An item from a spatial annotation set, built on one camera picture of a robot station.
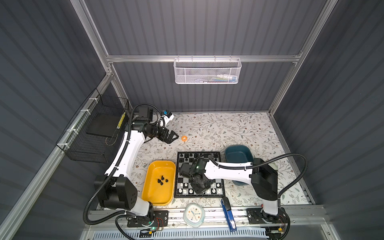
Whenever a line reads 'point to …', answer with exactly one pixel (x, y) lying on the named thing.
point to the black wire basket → (90, 133)
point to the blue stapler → (228, 212)
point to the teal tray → (239, 154)
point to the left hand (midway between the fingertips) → (170, 132)
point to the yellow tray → (159, 182)
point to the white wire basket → (209, 71)
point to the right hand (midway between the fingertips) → (201, 192)
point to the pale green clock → (194, 215)
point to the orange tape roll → (184, 138)
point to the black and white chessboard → (183, 188)
